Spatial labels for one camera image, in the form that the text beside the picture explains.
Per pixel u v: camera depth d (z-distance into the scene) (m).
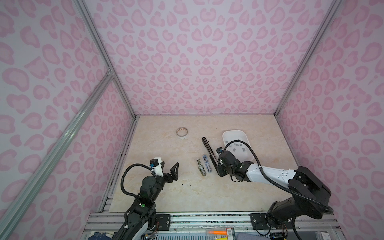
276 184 0.45
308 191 0.43
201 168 0.90
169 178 0.71
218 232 0.70
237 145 0.75
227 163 0.69
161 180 0.72
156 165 0.68
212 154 0.95
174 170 0.72
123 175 0.56
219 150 0.79
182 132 1.10
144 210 0.60
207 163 0.93
